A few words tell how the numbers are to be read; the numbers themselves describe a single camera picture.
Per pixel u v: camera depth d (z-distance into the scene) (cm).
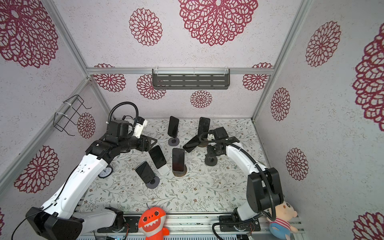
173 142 106
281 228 67
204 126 97
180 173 89
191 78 92
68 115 75
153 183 87
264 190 44
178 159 87
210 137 82
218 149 64
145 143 64
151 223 67
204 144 106
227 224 73
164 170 92
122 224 71
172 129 100
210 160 92
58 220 37
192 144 109
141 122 64
